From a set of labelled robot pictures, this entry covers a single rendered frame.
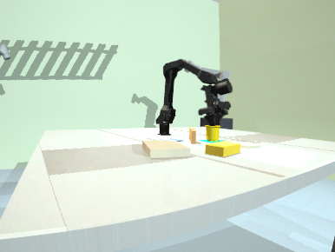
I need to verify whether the yellow flat block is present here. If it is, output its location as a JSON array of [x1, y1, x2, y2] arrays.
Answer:
[[205, 142, 241, 157]]

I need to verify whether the yellow cup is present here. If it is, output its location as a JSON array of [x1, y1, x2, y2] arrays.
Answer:
[[206, 125, 220, 142]]

